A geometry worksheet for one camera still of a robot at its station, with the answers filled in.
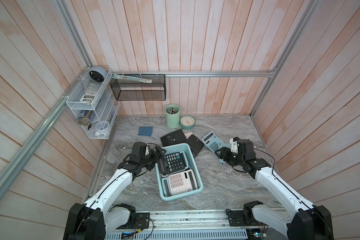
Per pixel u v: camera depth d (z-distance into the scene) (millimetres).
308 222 389
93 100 696
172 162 856
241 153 645
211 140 1030
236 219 729
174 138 1012
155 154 739
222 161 746
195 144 983
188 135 1046
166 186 784
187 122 1137
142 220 731
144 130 1094
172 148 862
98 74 802
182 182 785
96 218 385
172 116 1013
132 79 911
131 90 1073
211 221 734
